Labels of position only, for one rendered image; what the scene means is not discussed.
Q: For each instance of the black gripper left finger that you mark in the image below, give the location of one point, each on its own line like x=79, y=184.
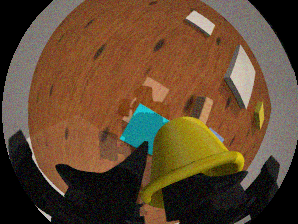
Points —
x=118, y=187

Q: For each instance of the yellow rectangular block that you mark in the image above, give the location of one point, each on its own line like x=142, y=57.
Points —
x=259, y=115

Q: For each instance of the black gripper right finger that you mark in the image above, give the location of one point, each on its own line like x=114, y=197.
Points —
x=182, y=197

